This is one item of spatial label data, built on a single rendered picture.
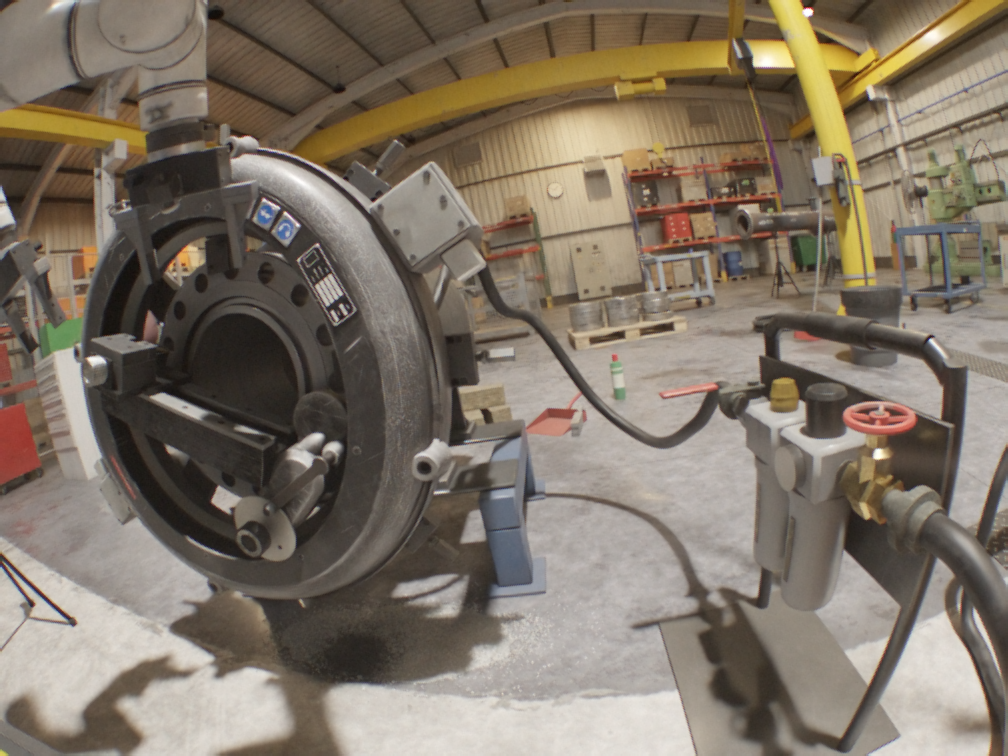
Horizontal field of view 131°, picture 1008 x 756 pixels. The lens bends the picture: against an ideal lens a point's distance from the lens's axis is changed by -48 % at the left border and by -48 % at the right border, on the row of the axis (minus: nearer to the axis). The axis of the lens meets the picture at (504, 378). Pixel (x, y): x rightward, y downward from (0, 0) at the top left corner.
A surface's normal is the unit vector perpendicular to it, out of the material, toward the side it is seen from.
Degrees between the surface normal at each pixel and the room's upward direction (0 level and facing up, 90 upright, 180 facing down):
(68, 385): 90
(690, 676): 0
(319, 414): 90
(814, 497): 90
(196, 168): 113
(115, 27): 119
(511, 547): 90
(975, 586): 79
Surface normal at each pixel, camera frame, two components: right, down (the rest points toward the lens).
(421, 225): -0.08, 0.19
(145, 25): 0.56, 0.55
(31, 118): 0.97, -0.14
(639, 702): -0.18, -0.97
